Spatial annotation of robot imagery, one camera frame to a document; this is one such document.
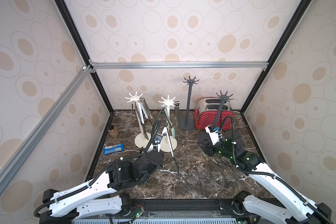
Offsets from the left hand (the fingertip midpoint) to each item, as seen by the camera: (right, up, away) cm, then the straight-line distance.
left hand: (163, 146), depth 65 cm
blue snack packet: (-36, -7, +31) cm, 48 cm away
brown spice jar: (-37, +5, +33) cm, 50 cm away
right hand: (+23, +2, +10) cm, 25 cm away
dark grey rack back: (+17, +11, +47) cm, 52 cm away
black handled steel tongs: (+1, +7, -1) cm, 8 cm away
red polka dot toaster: (+30, +20, +33) cm, 48 cm away
